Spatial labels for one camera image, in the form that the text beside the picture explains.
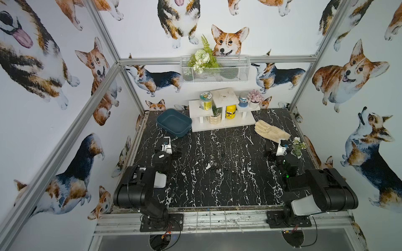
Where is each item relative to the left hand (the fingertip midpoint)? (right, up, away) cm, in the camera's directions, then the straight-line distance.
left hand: (169, 139), depth 91 cm
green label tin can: (+22, +23, +4) cm, 32 cm away
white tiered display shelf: (+49, +15, +23) cm, 56 cm away
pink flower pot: (+50, +25, +2) cm, 56 cm away
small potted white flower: (+75, -4, 0) cm, 75 cm away
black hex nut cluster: (+27, -15, +1) cm, 31 cm away
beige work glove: (+65, +4, +16) cm, 67 cm away
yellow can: (+38, +18, +18) cm, 46 cm away
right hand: (+63, -1, -3) cm, 63 cm away
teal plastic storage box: (-2, +11, +25) cm, 27 cm away
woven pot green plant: (+28, +13, +15) cm, 34 cm away
